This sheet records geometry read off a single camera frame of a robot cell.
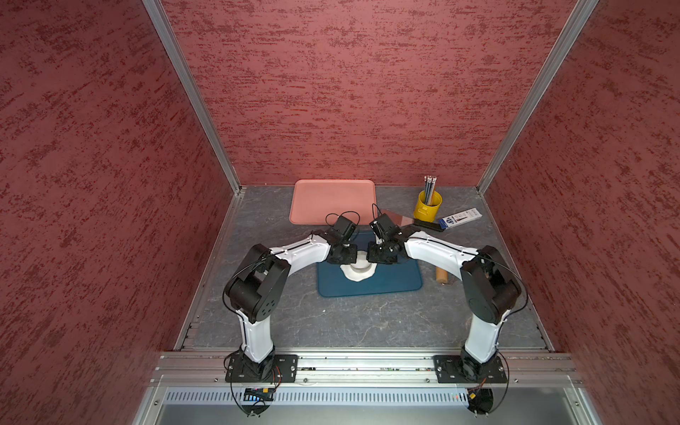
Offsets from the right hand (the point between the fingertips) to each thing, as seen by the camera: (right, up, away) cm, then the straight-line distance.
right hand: (371, 261), depth 92 cm
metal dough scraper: (+27, +12, +14) cm, 33 cm away
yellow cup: (+24, +17, +11) cm, 31 cm away
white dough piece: (-5, -5, 0) cm, 7 cm away
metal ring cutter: (-3, -1, +1) cm, 3 cm away
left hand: (-7, 0, +1) cm, 8 cm away
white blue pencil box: (+39, +15, +17) cm, 45 cm away
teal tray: (-13, -7, 0) cm, 15 cm away
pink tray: (-22, +23, +26) cm, 41 cm away
